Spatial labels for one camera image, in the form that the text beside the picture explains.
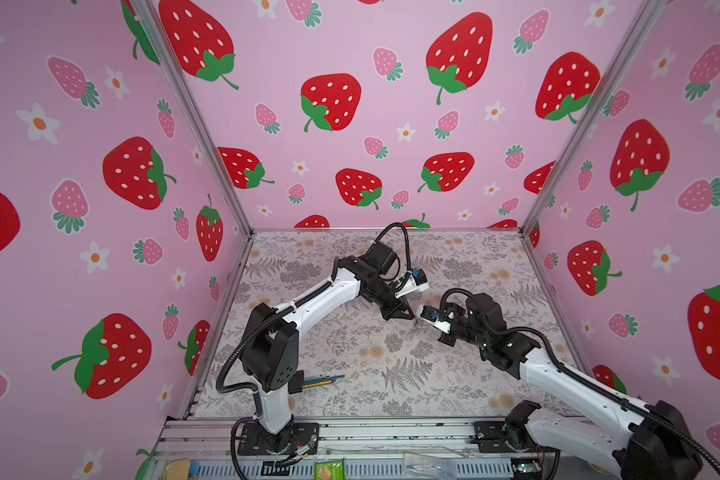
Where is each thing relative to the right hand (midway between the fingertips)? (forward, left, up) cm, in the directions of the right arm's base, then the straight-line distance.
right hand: (424, 310), depth 79 cm
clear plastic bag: (-33, -2, -15) cm, 37 cm away
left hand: (-1, +3, -1) cm, 3 cm away
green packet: (-37, +20, -15) cm, 44 cm away
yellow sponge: (-41, +55, -12) cm, 69 cm away
